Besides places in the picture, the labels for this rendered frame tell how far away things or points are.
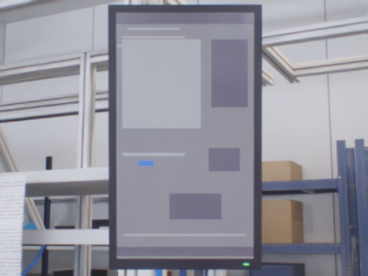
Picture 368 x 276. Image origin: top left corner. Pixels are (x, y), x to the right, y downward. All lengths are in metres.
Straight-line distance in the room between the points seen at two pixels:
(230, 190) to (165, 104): 0.21
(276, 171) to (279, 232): 0.45
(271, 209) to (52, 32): 3.13
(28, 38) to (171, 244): 5.43
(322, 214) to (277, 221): 0.53
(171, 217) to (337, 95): 3.77
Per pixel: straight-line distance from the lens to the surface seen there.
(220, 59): 1.11
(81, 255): 2.15
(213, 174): 1.11
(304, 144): 4.78
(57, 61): 2.35
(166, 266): 1.14
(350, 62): 2.40
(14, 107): 3.11
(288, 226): 4.27
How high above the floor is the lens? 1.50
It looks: 10 degrees up
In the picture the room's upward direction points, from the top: straight up
